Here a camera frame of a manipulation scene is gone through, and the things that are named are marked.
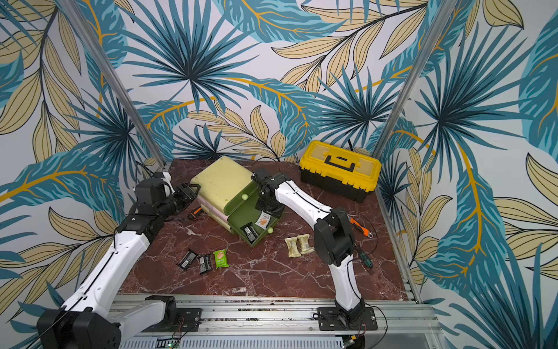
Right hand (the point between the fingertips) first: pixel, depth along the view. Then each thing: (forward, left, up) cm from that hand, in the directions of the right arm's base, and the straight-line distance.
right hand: (265, 210), depth 90 cm
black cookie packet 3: (-18, +24, -8) cm, 31 cm away
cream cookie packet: (-14, -11, -8) cm, 20 cm away
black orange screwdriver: (+2, +32, -6) cm, 33 cm away
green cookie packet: (-16, +18, -8) cm, 25 cm away
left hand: (-1, +23, +15) cm, 28 cm away
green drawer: (-2, +9, +4) cm, 10 cm away
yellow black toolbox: (+15, -34, +7) cm, 38 cm away
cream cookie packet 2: (-12, -16, -9) cm, 22 cm away
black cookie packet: (-9, +6, -2) cm, 11 cm away
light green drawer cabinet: (-1, +13, +12) cm, 18 cm away
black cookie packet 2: (-16, +31, -9) cm, 36 cm away
